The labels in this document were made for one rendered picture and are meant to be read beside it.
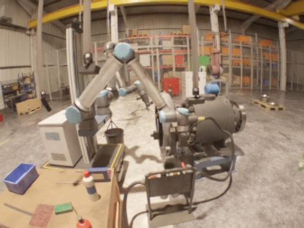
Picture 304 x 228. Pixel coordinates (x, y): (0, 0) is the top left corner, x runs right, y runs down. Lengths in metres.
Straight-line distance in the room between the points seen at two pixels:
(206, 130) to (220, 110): 0.30
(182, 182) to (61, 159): 1.26
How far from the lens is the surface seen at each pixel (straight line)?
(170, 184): 1.25
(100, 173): 1.19
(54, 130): 1.69
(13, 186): 1.44
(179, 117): 1.15
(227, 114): 1.89
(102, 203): 1.09
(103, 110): 1.84
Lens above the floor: 1.24
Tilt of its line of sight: 16 degrees down
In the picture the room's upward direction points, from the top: 3 degrees counter-clockwise
